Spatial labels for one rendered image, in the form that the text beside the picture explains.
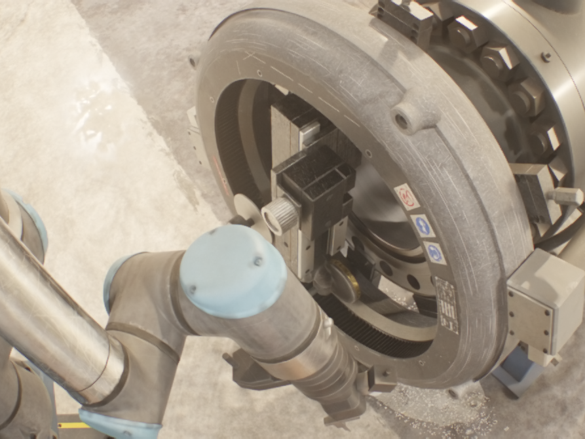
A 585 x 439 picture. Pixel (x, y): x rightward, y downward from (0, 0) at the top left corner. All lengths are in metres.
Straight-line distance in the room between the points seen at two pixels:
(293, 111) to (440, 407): 0.90
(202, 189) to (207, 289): 1.36
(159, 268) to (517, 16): 0.76
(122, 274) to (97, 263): 1.17
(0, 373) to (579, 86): 1.06
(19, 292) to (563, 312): 0.64
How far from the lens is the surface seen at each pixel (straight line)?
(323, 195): 0.90
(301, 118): 0.94
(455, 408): 1.62
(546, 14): 1.20
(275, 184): 0.94
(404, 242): 1.23
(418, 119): 0.78
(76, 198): 2.07
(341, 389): 0.77
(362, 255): 1.33
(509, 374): 1.68
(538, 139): 1.09
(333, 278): 1.30
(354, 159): 1.05
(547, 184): 0.86
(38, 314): 0.54
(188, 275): 0.64
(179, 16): 2.68
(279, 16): 0.94
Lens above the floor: 1.50
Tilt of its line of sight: 53 degrees down
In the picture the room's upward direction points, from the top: 2 degrees counter-clockwise
